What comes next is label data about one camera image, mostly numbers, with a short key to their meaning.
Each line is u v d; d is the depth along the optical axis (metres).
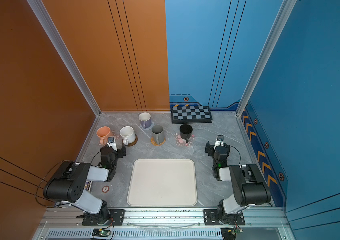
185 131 0.97
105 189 0.83
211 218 0.72
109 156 0.72
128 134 1.02
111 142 0.80
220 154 0.71
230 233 0.70
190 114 1.15
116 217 0.73
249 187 0.45
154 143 1.02
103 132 0.99
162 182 0.84
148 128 1.09
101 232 0.71
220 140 0.79
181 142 1.02
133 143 1.01
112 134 1.05
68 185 0.46
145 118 1.10
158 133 0.94
